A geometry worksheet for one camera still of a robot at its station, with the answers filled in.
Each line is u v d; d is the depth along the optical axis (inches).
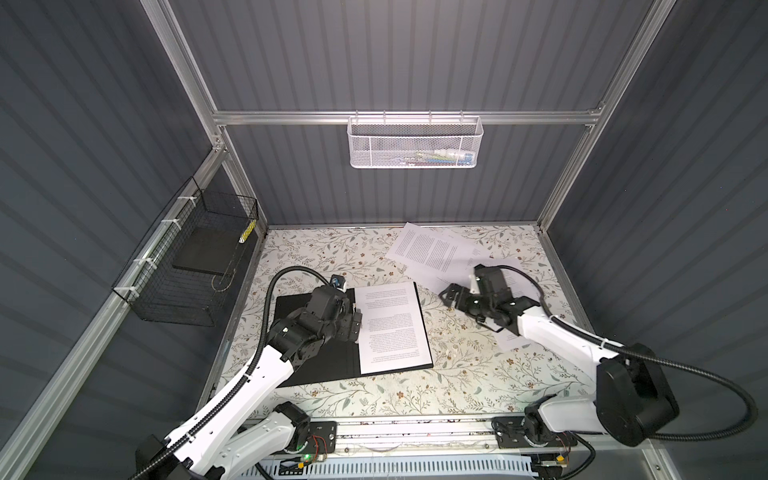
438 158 36.0
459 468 30.3
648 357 16.8
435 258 43.9
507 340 35.2
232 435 17.3
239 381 17.5
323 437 28.6
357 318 27.3
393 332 36.0
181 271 28.4
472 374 33.2
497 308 25.9
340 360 33.9
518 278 32.1
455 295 31.0
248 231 32.5
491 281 26.6
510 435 29.0
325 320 22.4
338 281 26.5
